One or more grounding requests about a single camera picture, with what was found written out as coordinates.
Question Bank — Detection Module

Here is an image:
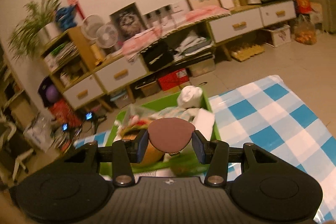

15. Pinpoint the white foam sponge block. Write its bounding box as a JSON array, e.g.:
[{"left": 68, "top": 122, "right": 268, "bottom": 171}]
[{"left": 192, "top": 108, "right": 215, "bottom": 141}]

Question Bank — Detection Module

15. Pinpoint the brown round coaster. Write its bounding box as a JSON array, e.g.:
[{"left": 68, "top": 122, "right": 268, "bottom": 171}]
[{"left": 147, "top": 118, "right": 195, "bottom": 154}]

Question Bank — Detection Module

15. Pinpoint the hamburger plush toy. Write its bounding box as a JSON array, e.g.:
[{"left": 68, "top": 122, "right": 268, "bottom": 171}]
[{"left": 118, "top": 118, "right": 165, "bottom": 169}]

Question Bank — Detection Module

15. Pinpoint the grey green fluffy towel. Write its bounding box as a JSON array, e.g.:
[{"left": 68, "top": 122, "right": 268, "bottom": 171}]
[{"left": 149, "top": 106, "right": 200, "bottom": 122}]

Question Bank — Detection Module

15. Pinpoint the green plastic bin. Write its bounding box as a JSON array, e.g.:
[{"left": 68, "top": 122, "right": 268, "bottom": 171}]
[{"left": 100, "top": 92, "right": 219, "bottom": 179}]

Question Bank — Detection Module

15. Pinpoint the small lit screen device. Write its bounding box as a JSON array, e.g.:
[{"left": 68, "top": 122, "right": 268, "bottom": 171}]
[{"left": 85, "top": 111, "right": 93, "bottom": 121}]

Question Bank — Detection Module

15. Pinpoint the white cloth in bin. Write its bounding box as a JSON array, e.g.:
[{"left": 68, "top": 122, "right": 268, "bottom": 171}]
[{"left": 177, "top": 85, "right": 203, "bottom": 109}]

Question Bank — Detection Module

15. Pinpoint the blue white checkered tablecloth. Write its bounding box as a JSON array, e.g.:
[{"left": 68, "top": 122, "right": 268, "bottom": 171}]
[{"left": 75, "top": 75, "right": 335, "bottom": 223}]

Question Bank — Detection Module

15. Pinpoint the red cardboard box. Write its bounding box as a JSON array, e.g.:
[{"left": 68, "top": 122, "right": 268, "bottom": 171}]
[{"left": 158, "top": 68, "right": 189, "bottom": 91}]

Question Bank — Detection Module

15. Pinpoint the wooden white drawer cabinet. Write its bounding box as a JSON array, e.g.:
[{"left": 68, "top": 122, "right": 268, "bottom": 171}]
[{"left": 47, "top": 0, "right": 295, "bottom": 110}]

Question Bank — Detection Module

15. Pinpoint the purple ball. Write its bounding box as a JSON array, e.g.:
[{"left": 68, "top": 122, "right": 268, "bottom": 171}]
[{"left": 46, "top": 85, "right": 61, "bottom": 103}]

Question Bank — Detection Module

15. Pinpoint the black bag in shelf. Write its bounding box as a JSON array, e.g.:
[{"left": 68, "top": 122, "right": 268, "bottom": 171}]
[{"left": 140, "top": 40, "right": 174, "bottom": 72}]

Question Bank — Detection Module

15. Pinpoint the egg carton tray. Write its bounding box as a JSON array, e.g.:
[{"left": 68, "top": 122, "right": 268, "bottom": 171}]
[{"left": 230, "top": 43, "right": 265, "bottom": 62}]

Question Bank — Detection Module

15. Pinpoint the pink fringed cloth runner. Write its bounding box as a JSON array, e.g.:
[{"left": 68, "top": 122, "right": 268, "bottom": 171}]
[{"left": 121, "top": 5, "right": 231, "bottom": 62}]

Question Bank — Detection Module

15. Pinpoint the white desk fan front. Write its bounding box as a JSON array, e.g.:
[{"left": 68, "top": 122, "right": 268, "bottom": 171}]
[{"left": 96, "top": 23, "right": 118, "bottom": 49}]

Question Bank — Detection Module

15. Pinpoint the white desk fan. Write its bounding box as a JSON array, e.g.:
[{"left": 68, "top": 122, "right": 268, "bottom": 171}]
[
  {"left": 96, "top": 23, "right": 118, "bottom": 49},
  {"left": 81, "top": 14, "right": 105, "bottom": 40}
]

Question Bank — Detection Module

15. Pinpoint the framed cat picture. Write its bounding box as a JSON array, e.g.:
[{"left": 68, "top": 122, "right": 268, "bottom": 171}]
[{"left": 109, "top": 2, "right": 147, "bottom": 42}]

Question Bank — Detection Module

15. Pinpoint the white cutout storage box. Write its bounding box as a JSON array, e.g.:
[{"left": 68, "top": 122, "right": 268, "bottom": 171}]
[{"left": 262, "top": 24, "right": 291, "bottom": 48}]

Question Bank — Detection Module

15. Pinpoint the white desk fan rear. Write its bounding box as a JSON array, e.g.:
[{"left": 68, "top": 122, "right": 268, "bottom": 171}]
[{"left": 81, "top": 14, "right": 105, "bottom": 40}]

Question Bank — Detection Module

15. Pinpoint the blue plush toy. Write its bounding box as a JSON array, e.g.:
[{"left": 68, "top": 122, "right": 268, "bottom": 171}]
[{"left": 55, "top": 5, "right": 77, "bottom": 31}]

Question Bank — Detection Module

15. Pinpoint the potted green plant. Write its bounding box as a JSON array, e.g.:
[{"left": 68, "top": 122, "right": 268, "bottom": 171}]
[{"left": 9, "top": 0, "right": 61, "bottom": 60}]

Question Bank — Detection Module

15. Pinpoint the bag of oranges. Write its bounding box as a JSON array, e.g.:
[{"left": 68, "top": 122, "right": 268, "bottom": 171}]
[{"left": 294, "top": 14, "right": 317, "bottom": 45}]

